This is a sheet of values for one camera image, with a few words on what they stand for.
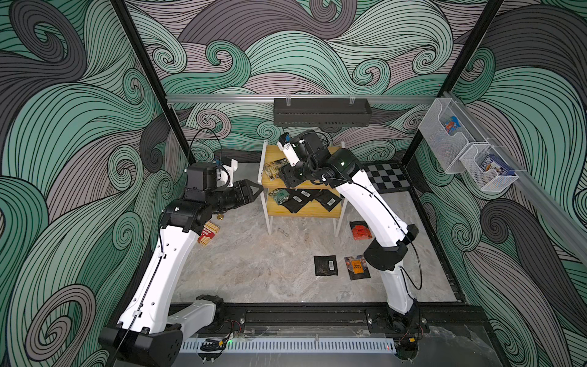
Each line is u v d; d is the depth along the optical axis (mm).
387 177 1104
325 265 854
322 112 958
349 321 745
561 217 521
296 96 951
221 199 552
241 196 579
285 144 611
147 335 355
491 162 666
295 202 856
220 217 979
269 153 772
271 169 725
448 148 832
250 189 606
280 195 872
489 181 631
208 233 925
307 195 870
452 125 831
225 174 553
